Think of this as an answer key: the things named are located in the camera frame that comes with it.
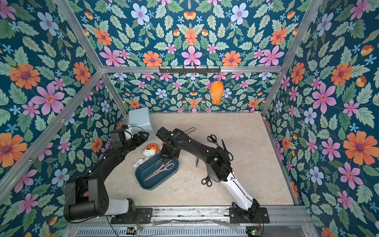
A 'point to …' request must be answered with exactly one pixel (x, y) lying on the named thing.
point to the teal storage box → (154, 170)
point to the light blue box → (140, 118)
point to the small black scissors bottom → (207, 180)
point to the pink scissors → (165, 166)
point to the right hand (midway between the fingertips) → (165, 157)
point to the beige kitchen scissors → (197, 159)
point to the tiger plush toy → (150, 150)
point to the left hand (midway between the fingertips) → (145, 134)
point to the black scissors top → (212, 138)
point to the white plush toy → (140, 161)
